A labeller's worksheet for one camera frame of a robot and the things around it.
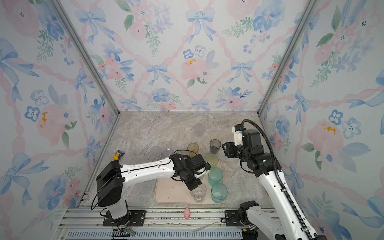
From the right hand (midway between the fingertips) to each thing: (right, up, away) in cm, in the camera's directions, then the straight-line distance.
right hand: (226, 144), depth 73 cm
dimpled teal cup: (-4, -19, +11) cm, 22 cm away
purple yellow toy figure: (-64, -9, +21) cm, 68 cm away
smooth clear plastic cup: (-14, -27, +7) cm, 31 cm away
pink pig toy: (-19, -35, +1) cm, 40 cm away
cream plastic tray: (-30, -26, +8) cm, 41 cm away
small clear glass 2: (-41, -7, +24) cm, 48 cm away
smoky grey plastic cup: (-2, -3, +25) cm, 25 cm away
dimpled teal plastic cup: (-3, -25, +4) cm, 25 cm away
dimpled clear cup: (-12, +7, +33) cm, 36 cm away
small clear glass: (-34, -5, +27) cm, 44 cm away
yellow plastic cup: (-17, -5, +24) cm, 30 cm away
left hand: (-14, -21, +3) cm, 25 cm away
